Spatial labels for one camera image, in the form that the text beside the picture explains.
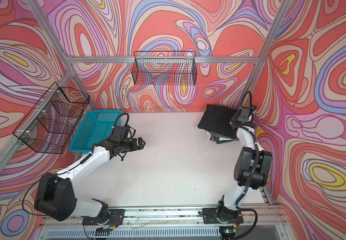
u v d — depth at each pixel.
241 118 0.70
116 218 0.72
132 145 0.76
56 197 0.41
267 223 0.72
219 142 0.99
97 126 1.11
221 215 0.68
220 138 0.98
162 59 0.88
